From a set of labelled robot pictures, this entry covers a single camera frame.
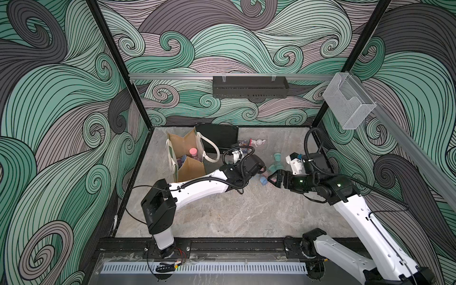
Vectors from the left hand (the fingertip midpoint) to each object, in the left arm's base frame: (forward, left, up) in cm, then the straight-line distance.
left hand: (249, 161), depth 80 cm
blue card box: (+25, 0, -18) cm, 31 cm away
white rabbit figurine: (+26, -10, -17) cm, 32 cm away
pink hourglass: (+12, +29, -9) cm, 33 cm away
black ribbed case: (+32, +11, -18) cm, 38 cm away
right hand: (-12, -9, +2) cm, 15 cm away
